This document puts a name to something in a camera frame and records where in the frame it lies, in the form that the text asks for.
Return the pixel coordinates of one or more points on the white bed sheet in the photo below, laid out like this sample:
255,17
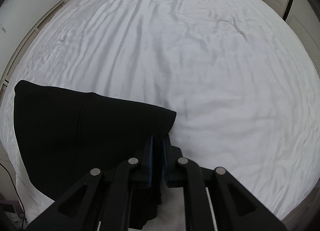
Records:
244,88

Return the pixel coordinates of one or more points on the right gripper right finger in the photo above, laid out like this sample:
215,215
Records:
214,199

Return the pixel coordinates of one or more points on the white wardrobe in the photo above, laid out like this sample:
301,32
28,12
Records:
303,19

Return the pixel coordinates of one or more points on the black pants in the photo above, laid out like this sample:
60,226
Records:
63,134

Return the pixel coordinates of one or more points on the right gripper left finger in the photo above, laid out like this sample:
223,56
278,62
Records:
117,197

